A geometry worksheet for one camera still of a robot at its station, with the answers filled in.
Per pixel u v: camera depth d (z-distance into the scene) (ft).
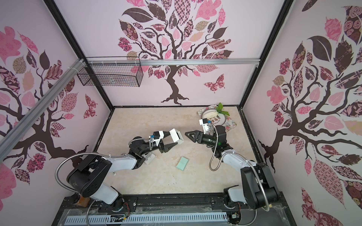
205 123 2.49
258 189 1.38
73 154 1.45
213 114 3.61
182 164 2.80
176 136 2.35
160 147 2.31
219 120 3.61
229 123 3.60
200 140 2.33
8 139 1.65
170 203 2.45
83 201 2.37
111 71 3.11
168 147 2.33
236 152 1.86
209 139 2.35
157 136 2.12
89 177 1.46
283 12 2.33
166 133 2.40
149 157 2.83
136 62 2.97
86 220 2.28
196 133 2.33
